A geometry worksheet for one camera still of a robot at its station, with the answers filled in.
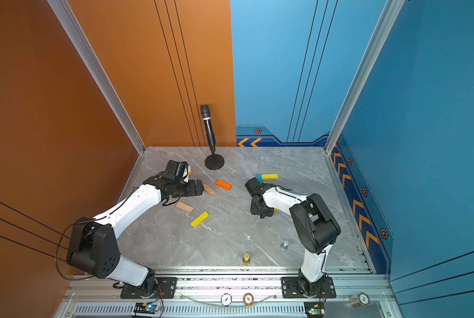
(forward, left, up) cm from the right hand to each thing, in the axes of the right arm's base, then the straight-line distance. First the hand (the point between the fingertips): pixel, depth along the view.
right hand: (259, 211), depth 95 cm
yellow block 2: (-10, -5, +20) cm, 23 cm away
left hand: (+6, +29, +13) cm, 32 cm away
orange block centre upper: (+14, +18, +2) cm, 22 cm away
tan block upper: (+10, +26, +4) cm, 28 cm away
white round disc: (-36, +14, +1) cm, 38 cm away
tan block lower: (+1, +36, +3) cm, 36 cm away
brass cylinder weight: (-23, +6, +3) cm, 24 cm away
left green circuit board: (-38, +42, 0) cm, 57 cm away
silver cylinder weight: (-17, -9, +3) cm, 20 cm away
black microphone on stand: (+30, +25, +3) cm, 39 cm away
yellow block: (+19, -6, +3) cm, 21 cm away
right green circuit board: (-38, -18, -2) cm, 42 cm away
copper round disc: (-35, +6, +1) cm, 36 cm away
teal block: (+19, -1, +1) cm, 19 cm away
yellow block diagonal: (-5, +28, +2) cm, 28 cm away
